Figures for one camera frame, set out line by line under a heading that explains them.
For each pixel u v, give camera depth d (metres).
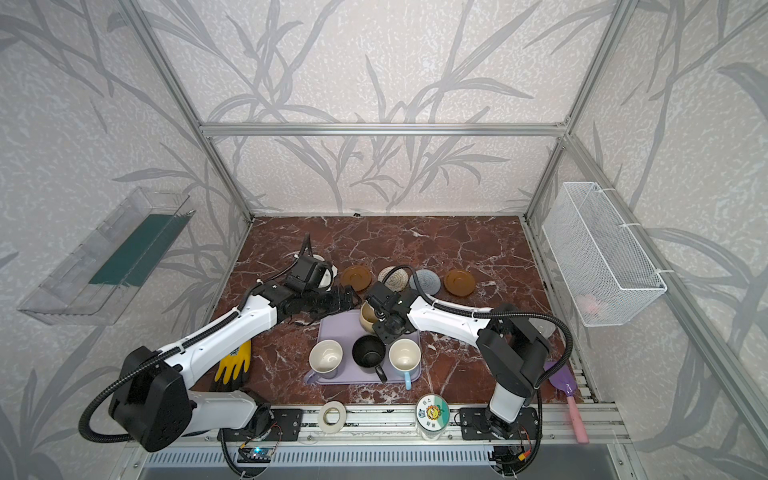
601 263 0.62
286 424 0.74
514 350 0.45
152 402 0.40
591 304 0.72
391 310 0.65
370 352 0.84
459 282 1.01
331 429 0.74
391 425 0.75
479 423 0.74
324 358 0.82
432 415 0.68
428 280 1.01
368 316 0.84
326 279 0.68
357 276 1.02
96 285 0.63
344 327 0.87
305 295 0.63
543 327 0.44
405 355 0.83
